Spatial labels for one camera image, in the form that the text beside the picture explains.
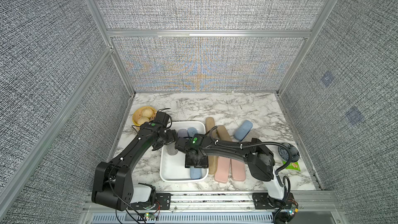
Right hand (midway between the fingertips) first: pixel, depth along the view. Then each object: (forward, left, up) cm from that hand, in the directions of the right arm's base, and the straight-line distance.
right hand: (191, 164), depth 80 cm
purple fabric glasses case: (+20, +6, -3) cm, 21 cm away
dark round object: (+6, -57, -2) cm, 57 cm away
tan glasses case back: (+26, -11, -2) cm, 28 cm away
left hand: (+12, +11, +4) cm, 17 cm away
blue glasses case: (+22, -32, -4) cm, 39 cm away
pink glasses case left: (-4, -15, -3) cm, 16 cm away
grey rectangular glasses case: (+19, -37, -4) cm, 41 cm away
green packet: (0, -55, -4) cm, 55 cm away
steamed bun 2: (+32, +29, +2) cm, 43 cm away
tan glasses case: (+20, -19, -4) cm, 28 cm away
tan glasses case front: (+1, -11, -2) cm, 11 cm away
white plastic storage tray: (+2, +11, -3) cm, 11 cm away
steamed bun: (+27, +31, 0) cm, 42 cm away
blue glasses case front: (+21, +1, -3) cm, 21 cm away
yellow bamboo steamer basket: (+34, +37, -3) cm, 51 cm away
